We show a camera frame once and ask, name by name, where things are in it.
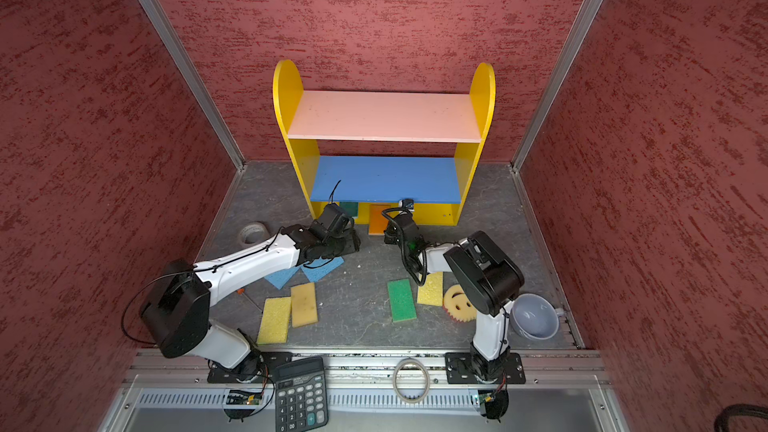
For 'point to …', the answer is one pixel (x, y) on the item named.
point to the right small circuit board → (494, 400)
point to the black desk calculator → (300, 395)
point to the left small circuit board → (239, 397)
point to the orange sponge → (377, 222)
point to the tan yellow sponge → (304, 305)
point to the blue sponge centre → (322, 266)
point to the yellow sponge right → (431, 293)
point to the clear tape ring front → (395, 377)
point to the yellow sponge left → (275, 322)
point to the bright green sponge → (402, 302)
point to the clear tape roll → (253, 234)
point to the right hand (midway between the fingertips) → (389, 227)
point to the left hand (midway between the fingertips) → (353, 248)
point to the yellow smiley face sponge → (458, 305)
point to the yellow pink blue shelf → (417, 150)
